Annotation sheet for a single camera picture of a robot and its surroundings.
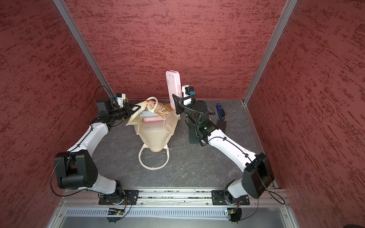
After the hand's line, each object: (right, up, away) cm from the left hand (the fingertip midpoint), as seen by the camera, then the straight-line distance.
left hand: (140, 109), depth 83 cm
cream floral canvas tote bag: (+5, -19, +12) cm, 23 cm away
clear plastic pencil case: (-1, -2, +16) cm, 17 cm away
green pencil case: (+33, -20, +13) cm, 41 cm away
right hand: (+22, +6, -12) cm, 25 cm away
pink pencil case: (+5, -7, +18) cm, 20 cm away
